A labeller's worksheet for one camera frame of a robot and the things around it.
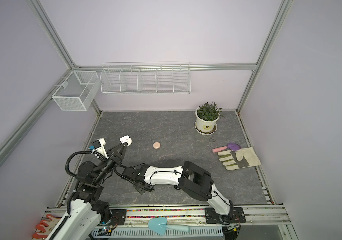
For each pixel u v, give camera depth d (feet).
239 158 3.06
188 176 1.73
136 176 2.01
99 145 2.04
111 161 2.11
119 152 2.17
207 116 3.08
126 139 2.36
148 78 3.24
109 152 2.09
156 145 3.25
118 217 2.42
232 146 3.25
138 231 2.32
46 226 2.30
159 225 2.33
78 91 3.11
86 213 1.75
